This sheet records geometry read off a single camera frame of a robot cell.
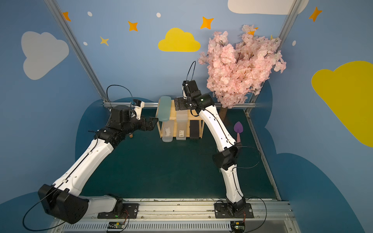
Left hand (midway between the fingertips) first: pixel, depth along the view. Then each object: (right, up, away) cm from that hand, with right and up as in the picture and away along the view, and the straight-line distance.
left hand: (150, 115), depth 76 cm
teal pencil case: (+5, +6, +19) cm, 21 cm away
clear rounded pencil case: (+6, -12, +26) cm, 29 cm away
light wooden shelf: (+22, -1, -7) cm, 23 cm away
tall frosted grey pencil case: (+17, +1, +12) cm, 21 cm away
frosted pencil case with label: (+16, -9, +26) cm, 32 cm away
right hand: (+19, +9, +7) cm, 22 cm away
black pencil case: (+25, -8, +31) cm, 41 cm away
